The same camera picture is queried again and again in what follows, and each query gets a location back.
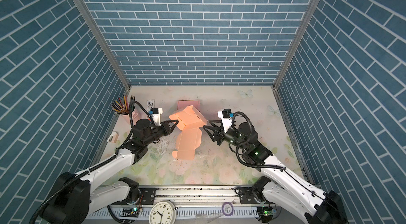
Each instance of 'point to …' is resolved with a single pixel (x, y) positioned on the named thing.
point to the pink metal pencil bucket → (123, 122)
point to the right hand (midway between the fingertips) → (205, 123)
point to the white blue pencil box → (150, 104)
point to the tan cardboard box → (190, 139)
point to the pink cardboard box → (182, 104)
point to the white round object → (113, 138)
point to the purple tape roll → (230, 203)
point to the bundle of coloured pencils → (125, 108)
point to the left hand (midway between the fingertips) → (178, 122)
